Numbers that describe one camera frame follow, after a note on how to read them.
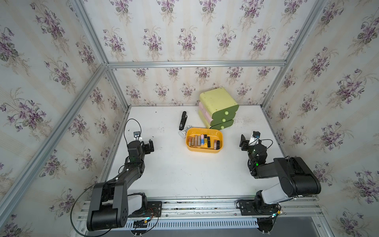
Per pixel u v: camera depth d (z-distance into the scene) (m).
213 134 0.98
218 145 0.96
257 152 0.70
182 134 1.01
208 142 0.97
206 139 0.98
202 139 0.98
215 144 0.96
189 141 0.98
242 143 0.82
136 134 0.76
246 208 0.73
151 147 0.82
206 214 0.73
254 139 0.76
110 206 0.41
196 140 0.98
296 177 0.45
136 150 0.66
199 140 0.98
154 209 0.73
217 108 0.89
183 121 1.07
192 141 0.97
